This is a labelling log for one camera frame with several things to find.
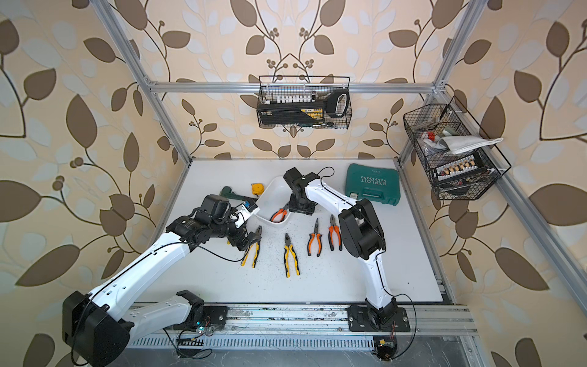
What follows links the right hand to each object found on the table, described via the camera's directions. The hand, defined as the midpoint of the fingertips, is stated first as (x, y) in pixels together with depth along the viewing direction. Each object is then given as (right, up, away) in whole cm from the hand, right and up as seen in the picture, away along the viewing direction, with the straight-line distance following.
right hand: (298, 210), depth 96 cm
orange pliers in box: (-6, -1, +3) cm, 7 cm away
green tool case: (+37, +10, +9) cm, 40 cm away
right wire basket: (+48, +34, -12) cm, 60 cm away
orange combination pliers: (+13, -9, -2) cm, 17 cm away
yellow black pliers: (-4, -14, -7) cm, 16 cm away
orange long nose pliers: (+9, -11, -3) cm, 14 cm away
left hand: (-16, -3, -18) cm, 24 cm away
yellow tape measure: (-20, +9, +12) cm, 25 cm away
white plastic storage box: (-11, +5, +11) cm, 17 cm away
